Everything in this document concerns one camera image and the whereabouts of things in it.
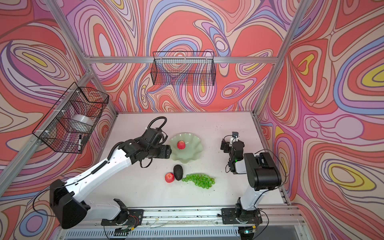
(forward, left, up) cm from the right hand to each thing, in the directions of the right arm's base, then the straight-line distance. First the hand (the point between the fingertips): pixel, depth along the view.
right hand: (231, 141), depth 97 cm
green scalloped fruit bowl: (-4, +25, -2) cm, 26 cm away
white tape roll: (-2, +80, +29) cm, 85 cm away
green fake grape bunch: (-24, +22, -2) cm, 32 cm away
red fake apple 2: (-23, +39, 0) cm, 45 cm away
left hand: (-13, +39, +13) cm, 43 cm away
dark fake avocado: (-19, +34, 0) cm, 39 cm away
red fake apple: (-1, +33, +1) cm, 33 cm away
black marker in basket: (-14, +80, +22) cm, 84 cm away
